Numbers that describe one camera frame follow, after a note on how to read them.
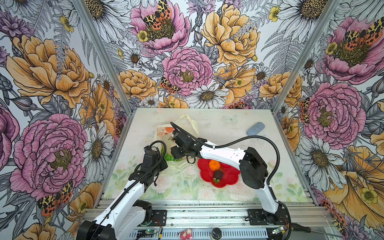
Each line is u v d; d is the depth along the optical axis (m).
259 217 0.74
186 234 0.68
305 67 0.92
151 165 0.63
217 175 0.83
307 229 0.70
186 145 0.67
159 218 0.74
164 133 0.99
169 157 0.88
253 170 0.51
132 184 0.54
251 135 0.54
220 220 0.75
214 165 0.87
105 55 0.89
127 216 0.57
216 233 0.62
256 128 1.08
